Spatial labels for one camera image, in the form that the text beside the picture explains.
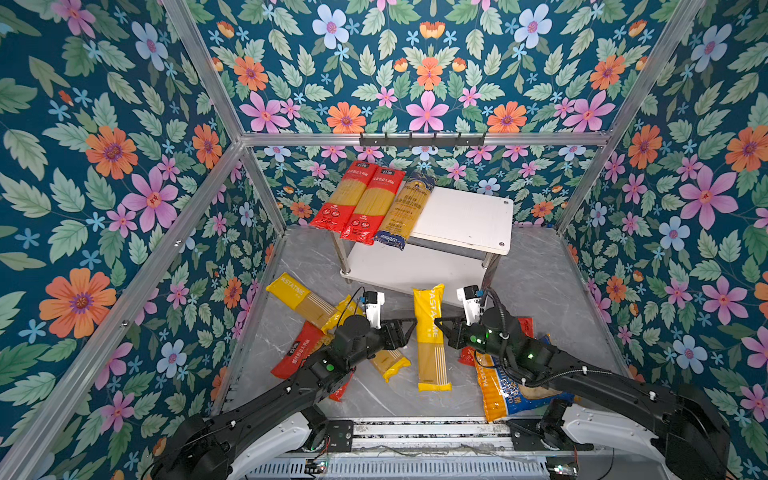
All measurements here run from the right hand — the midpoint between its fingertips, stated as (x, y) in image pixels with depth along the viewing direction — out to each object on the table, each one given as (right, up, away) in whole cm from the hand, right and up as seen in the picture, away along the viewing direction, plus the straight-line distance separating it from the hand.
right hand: (434, 321), depth 74 cm
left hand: (-5, +1, -1) cm, 5 cm away
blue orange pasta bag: (+18, -19, +2) cm, 27 cm away
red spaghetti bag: (-23, +33, +4) cm, 40 cm away
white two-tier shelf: (+5, +19, -3) cm, 20 cm away
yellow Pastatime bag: (-13, -14, +10) cm, 21 cm away
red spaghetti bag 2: (-16, +29, +1) cm, 33 cm away
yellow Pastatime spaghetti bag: (0, -10, 0) cm, 10 cm away
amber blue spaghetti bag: (-7, +28, -1) cm, 29 cm away
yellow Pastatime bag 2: (-35, -2, +19) cm, 40 cm away
